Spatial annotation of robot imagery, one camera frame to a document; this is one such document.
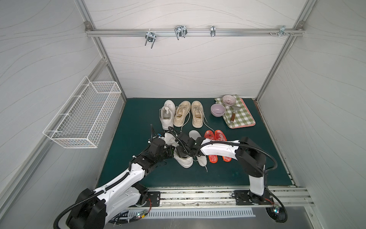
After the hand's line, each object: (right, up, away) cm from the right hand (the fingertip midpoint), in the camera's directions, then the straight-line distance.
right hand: (180, 148), depth 89 cm
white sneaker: (-10, +21, +13) cm, 27 cm away
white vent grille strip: (+5, -28, -19) cm, 34 cm away
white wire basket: (-47, +18, -20) cm, 55 cm away
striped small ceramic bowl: (+40, +33, +29) cm, 59 cm away
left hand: (-3, +2, -6) cm, 7 cm away
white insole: (+14, -7, -3) cm, 16 cm away
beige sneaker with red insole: (+12, +21, +16) cm, 29 cm away
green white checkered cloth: (+48, +19, +19) cm, 55 cm away
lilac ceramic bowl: (+29, +24, +21) cm, 43 cm away
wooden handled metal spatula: (+44, +26, +26) cm, 57 cm away
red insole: (+27, +6, +9) cm, 30 cm away
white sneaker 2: (+4, -6, -9) cm, 11 cm away
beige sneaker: (+1, +24, +15) cm, 28 cm away
